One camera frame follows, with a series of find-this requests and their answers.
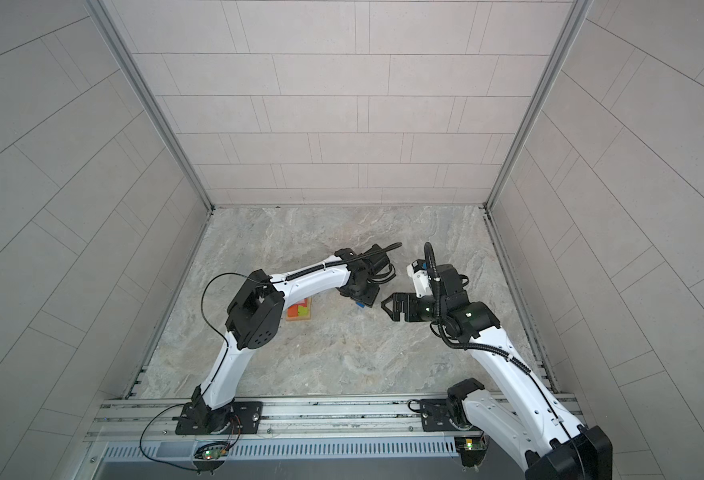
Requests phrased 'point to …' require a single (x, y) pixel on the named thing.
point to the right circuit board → (471, 444)
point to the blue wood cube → (360, 304)
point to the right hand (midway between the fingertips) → (395, 305)
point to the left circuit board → (214, 454)
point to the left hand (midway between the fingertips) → (375, 295)
